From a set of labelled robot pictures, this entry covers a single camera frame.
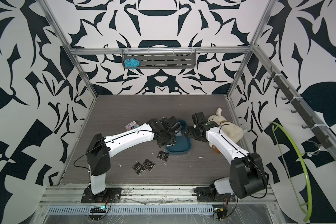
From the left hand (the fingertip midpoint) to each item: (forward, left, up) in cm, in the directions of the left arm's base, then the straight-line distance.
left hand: (171, 138), depth 82 cm
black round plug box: (-35, -23, -13) cm, 44 cm away
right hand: (+5, -12, -2) cm, 13 cm away
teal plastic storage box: (0, -7, -9) cm, 11 cm away
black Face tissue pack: (-6, +5, -11) cm, 13 cm away
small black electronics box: (-31, +39, -15) cm, 52 cm away
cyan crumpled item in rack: (+43, +24, +22) cm, 54 cm away
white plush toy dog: (+3, -39, -1) cm, 40 cm away
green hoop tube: (-38, -46, +14) cm, 61 cm away
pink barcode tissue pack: (+14, +27, -7) cm, 31 cm away
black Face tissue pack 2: (-12, +14, -10) cm, 21 cm away
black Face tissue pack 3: (-14, +19, -10) cm, 26 cm away
